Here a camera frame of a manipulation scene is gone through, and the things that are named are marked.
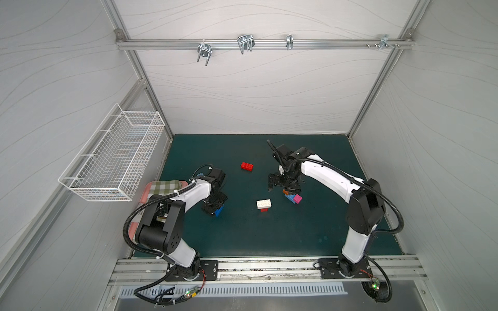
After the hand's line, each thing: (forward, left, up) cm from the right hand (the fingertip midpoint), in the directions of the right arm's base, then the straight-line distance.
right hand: (277, 189), depth 84 cm
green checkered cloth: (+4, +56, -9) cm, 57 cm away
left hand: (-5, +25, -10) cm, 27 cm away
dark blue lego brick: (-10, +25, -2) cm, 27 cm away
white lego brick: (-4, +5, -6) cm, 9 cm away
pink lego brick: (0, -10, -9) cm, 13 cm away
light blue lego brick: (+1, -7, -10) cm, 13 cm away
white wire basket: (-6, +62, +22) cm, 66 cm away
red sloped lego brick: (+19, +15, -10) cm, 26 cm away
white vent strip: (-38, +44, -11) cm, 59 cm away
